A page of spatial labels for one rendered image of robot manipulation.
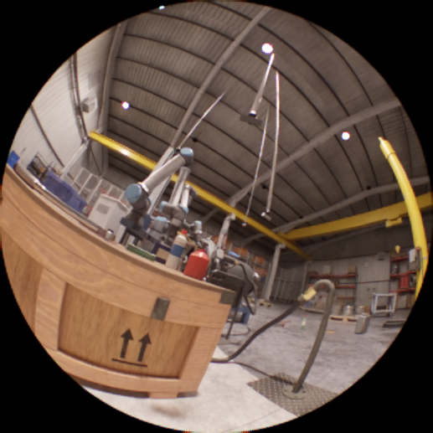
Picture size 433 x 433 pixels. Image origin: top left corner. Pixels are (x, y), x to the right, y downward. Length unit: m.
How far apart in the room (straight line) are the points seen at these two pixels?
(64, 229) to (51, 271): 0.10
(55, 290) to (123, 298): 0.17
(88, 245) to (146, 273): 0.15
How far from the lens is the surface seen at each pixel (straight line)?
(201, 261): 0.55
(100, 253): 0.37
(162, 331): 0.46
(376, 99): 9.37
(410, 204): 3.70
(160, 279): 0.38
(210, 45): 8.48
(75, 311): 0.44
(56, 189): 0.88
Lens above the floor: 0.49
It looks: 23 degrees up
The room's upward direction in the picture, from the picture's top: 19 degrees clockwise
